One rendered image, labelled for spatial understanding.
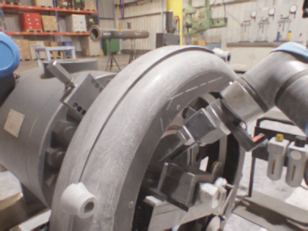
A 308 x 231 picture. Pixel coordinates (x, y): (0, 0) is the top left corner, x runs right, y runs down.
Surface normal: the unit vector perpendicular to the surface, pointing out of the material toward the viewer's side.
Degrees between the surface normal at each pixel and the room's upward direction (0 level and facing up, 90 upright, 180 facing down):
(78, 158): 57
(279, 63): 47
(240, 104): 75
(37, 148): 68
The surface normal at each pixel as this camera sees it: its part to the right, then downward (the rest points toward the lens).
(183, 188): -0.61, -0.18
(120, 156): 0.47, 0.03
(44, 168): 0.75, 0.18
